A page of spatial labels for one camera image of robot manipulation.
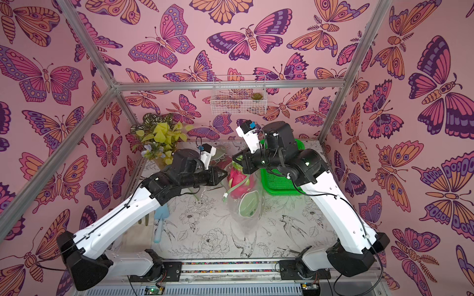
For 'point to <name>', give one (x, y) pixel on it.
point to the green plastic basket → (274, 184)
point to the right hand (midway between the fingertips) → (235, 155)
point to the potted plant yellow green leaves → (158, 136)
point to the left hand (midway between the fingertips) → (230, 173)
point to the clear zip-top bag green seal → (244, 195)
